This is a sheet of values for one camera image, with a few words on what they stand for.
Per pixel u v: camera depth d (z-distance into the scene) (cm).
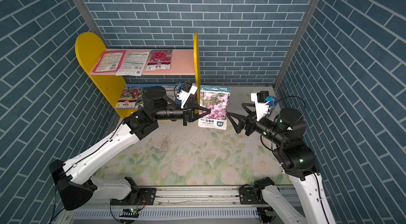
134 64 74
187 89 52
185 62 77
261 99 46
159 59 77
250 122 47
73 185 39
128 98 94
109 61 75
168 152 89
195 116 56
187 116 53
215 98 57
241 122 48
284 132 42
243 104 59
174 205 72
